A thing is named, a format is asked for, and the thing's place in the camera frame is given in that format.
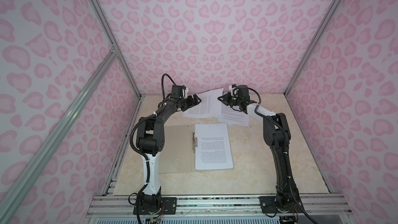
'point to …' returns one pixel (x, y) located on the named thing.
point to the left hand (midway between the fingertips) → (197, 100)
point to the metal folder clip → (195, 142)
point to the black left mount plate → (169, 206)
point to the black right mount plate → (268, 206)
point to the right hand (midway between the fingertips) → (219, 96)
